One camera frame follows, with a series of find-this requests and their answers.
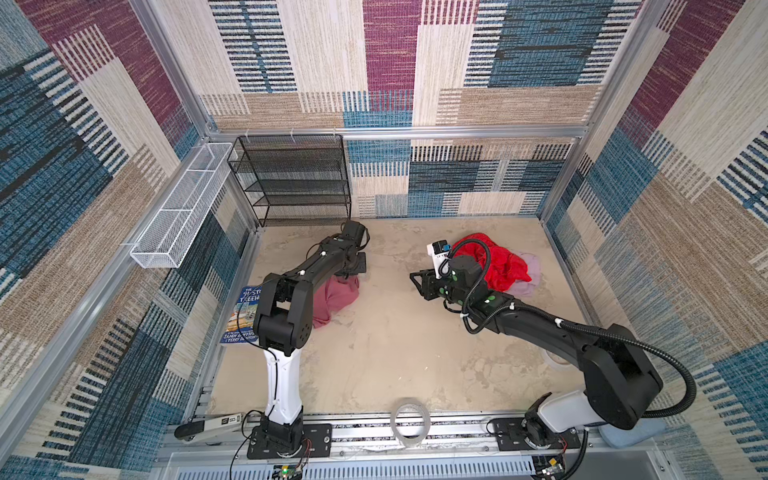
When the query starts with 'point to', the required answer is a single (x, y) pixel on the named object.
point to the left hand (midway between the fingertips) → (356, 262)
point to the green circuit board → (288, 472)
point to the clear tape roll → (418, 440)
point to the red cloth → (503, 267)
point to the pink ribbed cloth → (333, 295)
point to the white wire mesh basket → (169, 236)
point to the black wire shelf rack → (294, 177)
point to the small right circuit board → (549, 466)
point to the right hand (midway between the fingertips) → (416, 277)
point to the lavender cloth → (526, 288)
